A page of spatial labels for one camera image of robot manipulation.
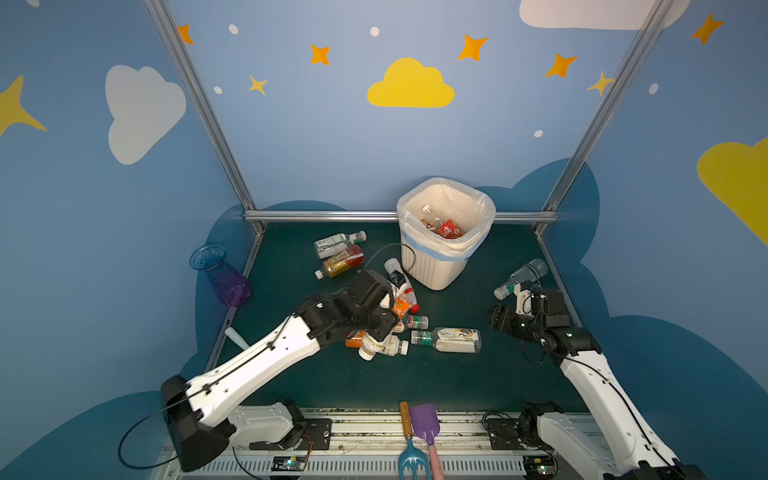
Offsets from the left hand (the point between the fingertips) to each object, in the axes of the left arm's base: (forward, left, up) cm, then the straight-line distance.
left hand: (394, 317), depth 72 cm
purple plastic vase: (+17, +52, -12) cm, 56 cm away
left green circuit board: (-28, +25, -23) cm, 44 cm away
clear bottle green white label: (+41, +21, -19) cm, 50 cm away
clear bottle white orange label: (+8, -6, -18) cm, 21 cm away
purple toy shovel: (-19, -9, -21) cm, 30 cm away
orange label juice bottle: (-5, +6, -4) cm, 9 cm away
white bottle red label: (+1, -1, +11) cm, 11 cm away
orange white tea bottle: (0, -1, +4) cm, 4 cm away
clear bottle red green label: (+35, -19, -5) cm, 41 cm away
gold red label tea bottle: (+32, +14, -16) cm, 39 cm away
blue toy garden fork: (-26, -5, -20) cm, 34 cm away
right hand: (+6, -29, -8) cm, 30 cm away
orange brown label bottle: (+38, -12, -6) cm, 41 cm away
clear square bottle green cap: (+2, -17, -17) cm, 24 cm away
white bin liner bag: (+37, -24, +3) cm, 44 cm away
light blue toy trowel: (+4, +48, -19) cm, 52 cm away
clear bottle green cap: (+27, -49, -16) cm, 58 cm away
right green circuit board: (-28, -37, -22) cm, 51 cm away
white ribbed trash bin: (+18, -9, 0) cm, 21 cm away
